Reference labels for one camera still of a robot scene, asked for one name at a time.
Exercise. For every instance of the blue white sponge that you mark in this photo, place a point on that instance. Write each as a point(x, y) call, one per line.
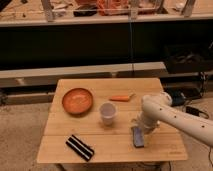
point(137, 137)

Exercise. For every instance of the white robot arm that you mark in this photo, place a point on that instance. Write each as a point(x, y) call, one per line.
point(157, 107)

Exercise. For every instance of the orange ceramic bowl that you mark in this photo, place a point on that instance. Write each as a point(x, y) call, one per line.
point(77, 101)

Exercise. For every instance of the orange carrot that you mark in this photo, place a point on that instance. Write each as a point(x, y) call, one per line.
point(121, 98)

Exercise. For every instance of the wooden folding table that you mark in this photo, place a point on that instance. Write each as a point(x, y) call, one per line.
point(112, 144)

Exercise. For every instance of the black white striped block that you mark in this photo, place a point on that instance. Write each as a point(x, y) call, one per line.
point(80, 148)

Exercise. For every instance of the long wooden bench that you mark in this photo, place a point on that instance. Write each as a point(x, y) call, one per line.
point(42, 76)

